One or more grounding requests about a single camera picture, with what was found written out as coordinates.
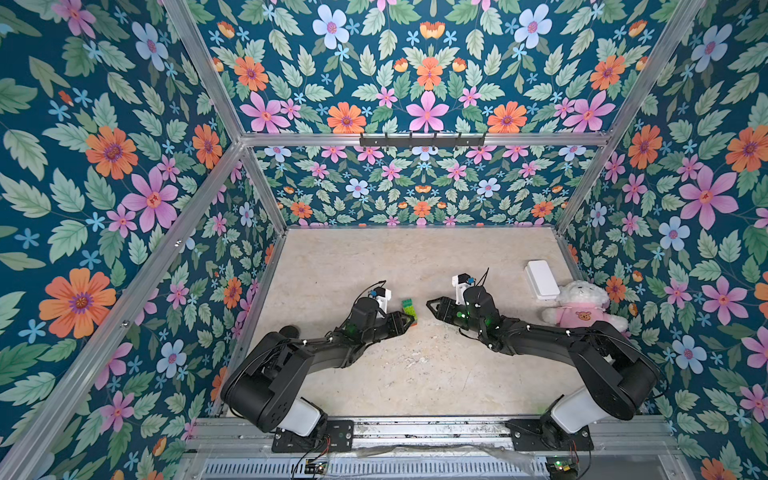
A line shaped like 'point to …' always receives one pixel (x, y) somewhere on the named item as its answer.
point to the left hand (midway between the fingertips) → (414, 318)
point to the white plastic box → (542, 280)
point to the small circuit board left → (313, 468)
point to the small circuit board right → (562, 468)
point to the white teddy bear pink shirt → (583, 303)
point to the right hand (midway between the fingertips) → (430, 304)
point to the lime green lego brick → (408, 308)
